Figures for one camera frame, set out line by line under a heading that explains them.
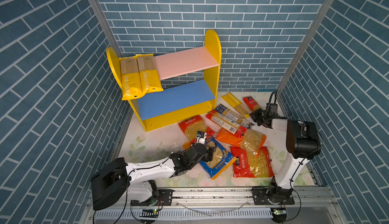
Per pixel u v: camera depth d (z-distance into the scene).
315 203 0.76
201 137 0.71
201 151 0.60
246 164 0.81
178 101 0.99
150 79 0.68
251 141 0.89
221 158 0.84
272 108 0.82
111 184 0.42
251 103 1.12
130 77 0.68
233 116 1.02
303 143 0.53
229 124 0.95
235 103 1.11
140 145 0.92
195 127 0.94
